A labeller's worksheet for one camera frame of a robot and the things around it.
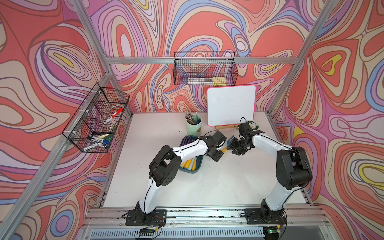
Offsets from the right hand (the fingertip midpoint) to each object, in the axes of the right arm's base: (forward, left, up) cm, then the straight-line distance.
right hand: (229, 152), depth 93 cm
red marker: (+9, +63, +28) cm, 70 cm away
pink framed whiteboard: (+27, -1, +15) cm, 31 cm away
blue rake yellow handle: (-8, +27, +2) cm, 28 cm away
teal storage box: (+9, +28, +3) cm, 30 cm away
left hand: (-1, +8, 0) cm, 8 cm away
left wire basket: (+2, +73, +27) cm, 78 cm away
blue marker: (-5, +68, +25) cm, 73 cm away
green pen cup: (+14, +22, +10) cm, 28 cm away
